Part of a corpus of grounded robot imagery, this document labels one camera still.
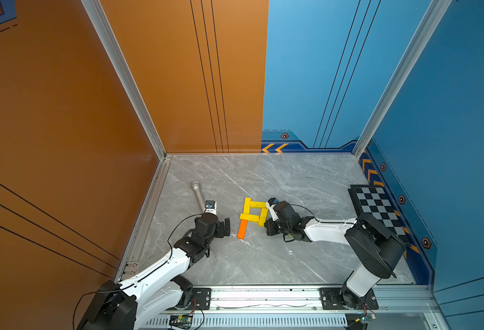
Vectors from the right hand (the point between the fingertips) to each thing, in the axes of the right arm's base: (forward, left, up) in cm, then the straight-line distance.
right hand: (264, 224), depth 91 cm
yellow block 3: (+4, +6, 0) cm, 7 cm away
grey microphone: (+19, +34, +3) cm, 39 cm away
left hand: (+1, +19, +7) cm, 20 cm away
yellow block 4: (+4, 0, 0) cm, 4 cm away
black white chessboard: (+11, -52, +1) cm, 53 cm away
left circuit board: (-35, +29, -3) cm, 45 cm away
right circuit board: (-35, -31, -2) cm, 47 cm away
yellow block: (+9, +8, +1) cm, 12 cm away
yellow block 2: (+10, +2, +1) cm, 10 cm away
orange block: (-2, +10, -2) cm, 10 cm away
